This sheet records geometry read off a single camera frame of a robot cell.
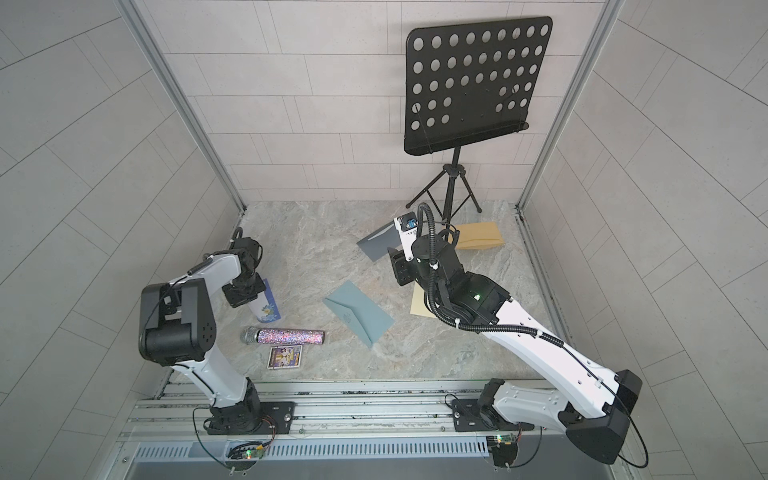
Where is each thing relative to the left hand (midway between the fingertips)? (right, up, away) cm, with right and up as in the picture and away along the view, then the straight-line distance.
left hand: (257, 293), depth 93 cm
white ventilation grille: (+4, -31, -25) cm, 40 cm away
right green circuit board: (+69, -30, -25) cm, 80 cm away
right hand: (+44, +16, -26) cm, 54 cm away
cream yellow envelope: (+51, -3, -3) cm, 51 cm away
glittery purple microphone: (+5, -9, -13) cm, 16 cm away
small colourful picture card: (+14, -14, -15) cm, 24 cm away
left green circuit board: (+11, -30, -28) cm, 42 cm away
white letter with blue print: (+4, -3, -4) cm, 7 cm away
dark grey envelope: (+37, +15, +12) cm, 41 cm away
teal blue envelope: (+34, -5, -5) cm, 34 cm away
